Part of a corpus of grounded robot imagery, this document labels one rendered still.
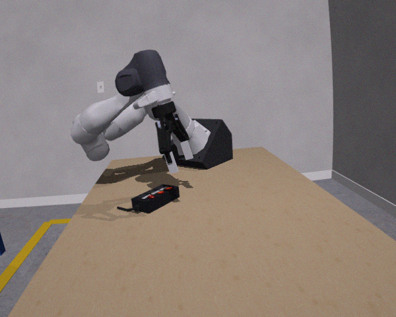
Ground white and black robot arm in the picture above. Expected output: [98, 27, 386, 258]
[71, 50, 210, 161]

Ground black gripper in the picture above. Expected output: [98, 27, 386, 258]
[151, 101, 193, 174]

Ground black power strip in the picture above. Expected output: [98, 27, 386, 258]
[117, 184, 180, 213]

